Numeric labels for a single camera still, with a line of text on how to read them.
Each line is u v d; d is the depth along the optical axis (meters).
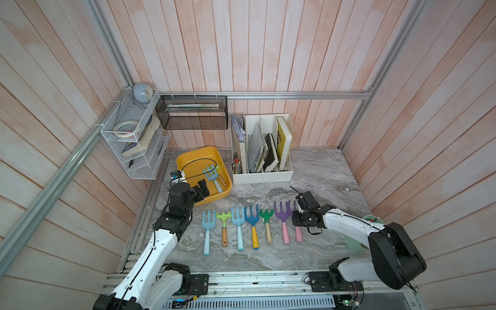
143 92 0.82
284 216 0.92
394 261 0.42
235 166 0.90
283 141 0.88
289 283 0.75
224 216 0.93
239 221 0.90
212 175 1.06
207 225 0.89
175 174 0.67
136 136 0.71
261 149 0.92
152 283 0.46
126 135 0.70
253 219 0.90
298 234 0.86
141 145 0.77
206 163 1.13
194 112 1.03
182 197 0.58
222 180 1.04
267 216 0.92
